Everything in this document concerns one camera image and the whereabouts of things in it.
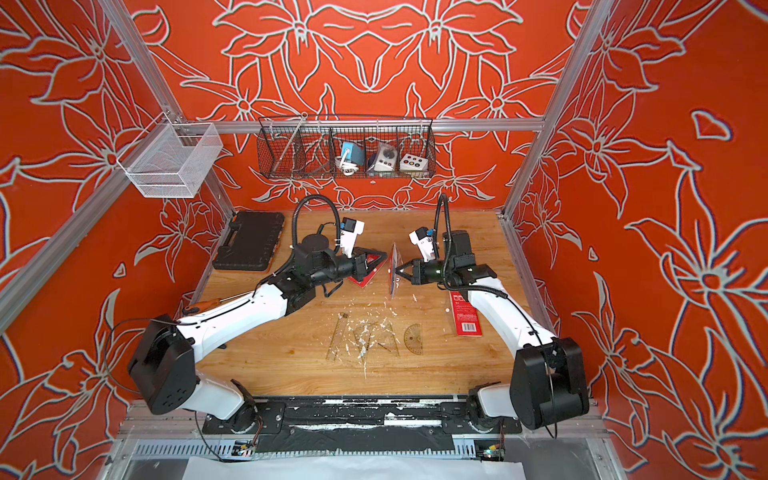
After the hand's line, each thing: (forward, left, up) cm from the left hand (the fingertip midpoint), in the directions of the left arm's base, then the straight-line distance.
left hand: (386, 254), depth 72 cm
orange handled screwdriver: (-5, +59, -26) cm, 64 cm away
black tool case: (+19, +49, -21) cm, 57 cm away
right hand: (0, -2, -7) cm, 7 cm away
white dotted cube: (+36, -6, +2) cm, 37 cm away
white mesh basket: (+29, +69, +5) cm, 75 cm away
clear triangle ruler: (-10, -1, -28) cm, 30 cm away
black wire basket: (+43, +20, +2) cm, 48 cm away
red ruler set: (+3, -2, -8) cm, 9 cm away
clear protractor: (-10, -9, -28) cm, 31 cm away
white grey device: (+34, +2, +6) cm, 34 cm away
